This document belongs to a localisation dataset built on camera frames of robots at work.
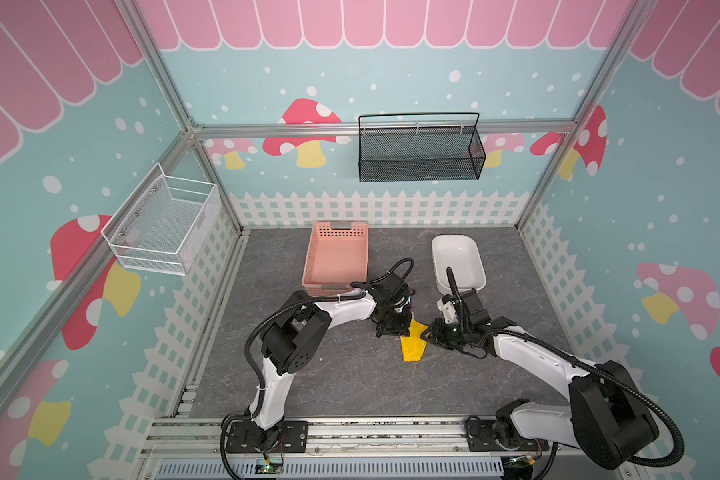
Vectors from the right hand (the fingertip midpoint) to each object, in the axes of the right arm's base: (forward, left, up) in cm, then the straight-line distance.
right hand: (421, 335), depth 86 cm
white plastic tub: (+35, -20, -6) cm, 41 cm away
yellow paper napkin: (-1, +2, -5) cm, 6 cm away
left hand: (+1, +3, -5) cm, 6 cm away
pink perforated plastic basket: (+35, +28, -7) cm, 45 cm away
